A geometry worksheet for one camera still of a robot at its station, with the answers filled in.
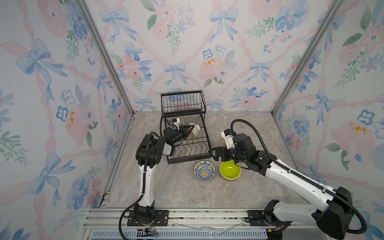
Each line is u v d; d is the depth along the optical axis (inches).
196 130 38.4
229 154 26.3
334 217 14.9
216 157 26.6
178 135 35.7
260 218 29.1
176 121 37.7
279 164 19.9
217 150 26.1
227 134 26.7
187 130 36.5
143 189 24.3
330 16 28.2
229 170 33.5
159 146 25.5
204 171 34.2
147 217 25.8
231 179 31.5
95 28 30.1
